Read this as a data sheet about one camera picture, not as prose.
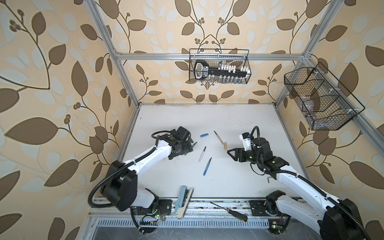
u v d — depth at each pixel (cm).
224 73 83
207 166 89
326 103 73
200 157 91
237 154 72
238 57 91
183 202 74
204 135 102
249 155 70
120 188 42
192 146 97
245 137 74
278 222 72
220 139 102
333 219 39
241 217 70
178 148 62
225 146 96
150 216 72
